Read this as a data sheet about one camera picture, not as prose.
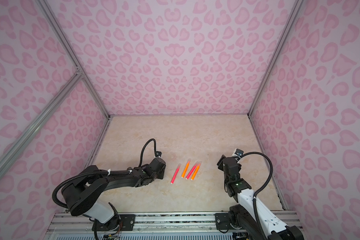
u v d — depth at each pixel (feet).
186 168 2.99
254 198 1.70
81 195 1.44
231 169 2.11
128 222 2.42
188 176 2.89
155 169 2.32
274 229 1.38
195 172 2.95
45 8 2.26
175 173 2.92
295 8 2.28
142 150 2.27
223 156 2.55
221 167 2.51
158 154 2.66
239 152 2.36
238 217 2.03
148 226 2.40
